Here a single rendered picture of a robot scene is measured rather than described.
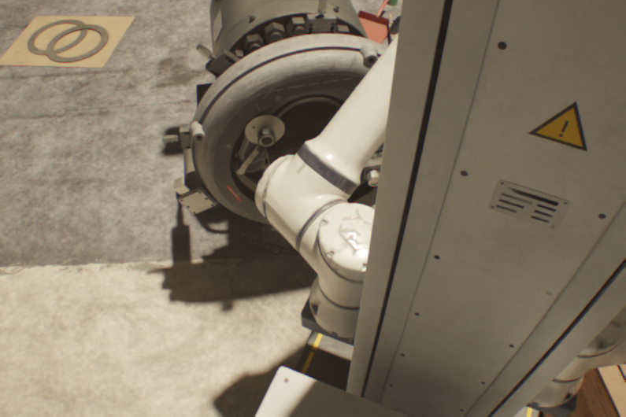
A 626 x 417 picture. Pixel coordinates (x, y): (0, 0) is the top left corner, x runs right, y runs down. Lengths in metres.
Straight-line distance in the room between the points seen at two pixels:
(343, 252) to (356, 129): 0.26
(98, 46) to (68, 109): 0.57
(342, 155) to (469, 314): 0.46
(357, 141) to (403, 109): 0.57
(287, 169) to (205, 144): 0.44
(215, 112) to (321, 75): 0.31
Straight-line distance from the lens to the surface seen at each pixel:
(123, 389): 1.98
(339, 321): 1.19
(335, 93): 1.63
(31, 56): 3.57
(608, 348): 1.07
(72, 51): 3.47
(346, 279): 1.04
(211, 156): 1.56
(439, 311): 0.82
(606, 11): 0.46
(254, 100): 1.43
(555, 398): 1.24
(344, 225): 1.04
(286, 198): 1.12
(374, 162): 1.60
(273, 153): 1.55
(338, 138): 1.11
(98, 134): 2.79
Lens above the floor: 1.78
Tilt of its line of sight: 49 degrees down
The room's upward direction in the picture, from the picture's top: straight up
